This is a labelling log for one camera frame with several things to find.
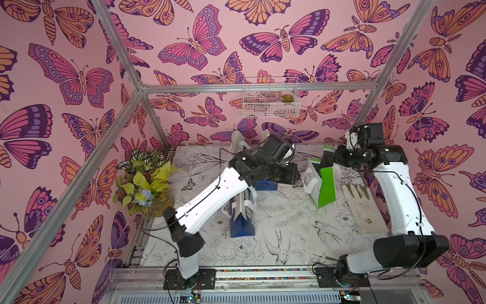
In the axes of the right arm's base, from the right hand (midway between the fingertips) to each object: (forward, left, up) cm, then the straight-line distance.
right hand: (336, 155), depth 76 cm
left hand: (-14, +17, +4) cm, 22 cm away
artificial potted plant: (-14, +75, -5) cm, 77 cm away
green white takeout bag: (-9, +8, -4) cm, 12 cm away
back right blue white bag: (+1, +27, -25) cm, 37 cm away
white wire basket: (+34, +25, +5) cm, 42 cm away
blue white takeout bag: (-24, +37, -4) cm, 45 cm away
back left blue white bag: (+9, +41, -3) cm, 42 cm away
